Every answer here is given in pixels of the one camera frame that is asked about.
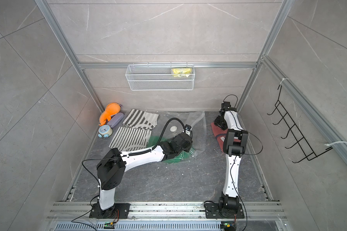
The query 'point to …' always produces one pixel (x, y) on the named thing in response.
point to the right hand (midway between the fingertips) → (219, 124)
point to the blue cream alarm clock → (105, 131)
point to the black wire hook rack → (286, 121)
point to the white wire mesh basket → (160, 77)
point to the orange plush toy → (111, 109)
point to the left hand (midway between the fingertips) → (190, 137)
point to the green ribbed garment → (153, 141)
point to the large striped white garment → (127, 138)
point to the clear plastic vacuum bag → (167, 119)
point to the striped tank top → (141, 119)
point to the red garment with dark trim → (220, 134)
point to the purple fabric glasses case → (115, 119)
